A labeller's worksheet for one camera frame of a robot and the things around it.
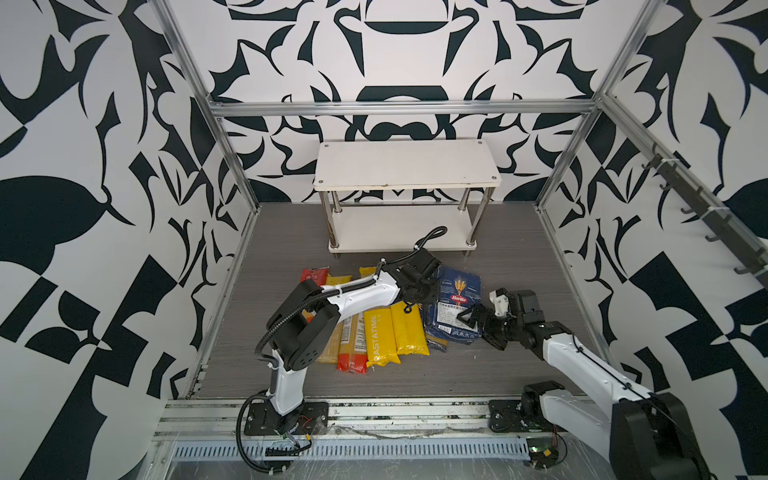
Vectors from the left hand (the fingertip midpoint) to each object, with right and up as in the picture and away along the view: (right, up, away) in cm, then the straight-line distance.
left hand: (440, 288), depth 87 cm
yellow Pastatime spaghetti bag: (-17, -13, -4) cm, 22 cm away
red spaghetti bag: (-38, +3, +10) cm, 39 cm away
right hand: (+8, -9, -2) cm, 12 cm away
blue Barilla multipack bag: (+6, -1, +2) cm, 6 cm away
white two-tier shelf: (-8, +31, +36) cm, 48 cm away
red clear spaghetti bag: (-25, -16, -6) cm, 30 cm away
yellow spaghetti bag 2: (-9, -10, -4) cm, 14 cm away
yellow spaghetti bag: (-30, -17, -5) cm, 35 cm away
